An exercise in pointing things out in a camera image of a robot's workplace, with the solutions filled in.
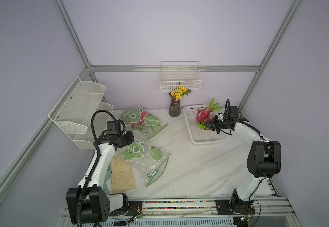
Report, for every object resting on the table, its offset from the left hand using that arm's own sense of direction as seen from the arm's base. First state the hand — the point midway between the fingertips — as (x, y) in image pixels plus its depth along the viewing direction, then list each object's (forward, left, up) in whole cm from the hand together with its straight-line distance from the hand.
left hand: (132, 139), depth 83 cm
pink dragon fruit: (+26, -49, -6) cm, 56 cm away
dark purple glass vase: (+34, -26, -8) cm, 43 cm away
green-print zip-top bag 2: (+22, -2, -10) cm, 24 cm away
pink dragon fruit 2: (+16, -44, -4) cm, 47 cm away
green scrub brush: (-17, +16, -16) cm, 28 cm away
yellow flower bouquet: (+34, -29, +9) cm, 46 cm away
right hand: (+12, -45, -1) cm, 47 cm away
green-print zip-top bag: (-13, -11, -2) cm, 17 cm away
